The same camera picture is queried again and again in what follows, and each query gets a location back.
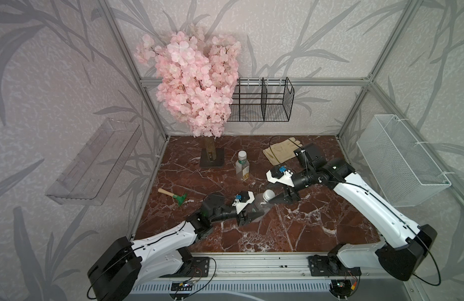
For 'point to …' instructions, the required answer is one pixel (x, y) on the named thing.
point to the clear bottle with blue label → (261, 204)
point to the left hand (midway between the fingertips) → (259, 208)
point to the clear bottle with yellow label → (242, 167)
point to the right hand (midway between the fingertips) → (268, 190)
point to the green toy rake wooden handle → (179, 198)
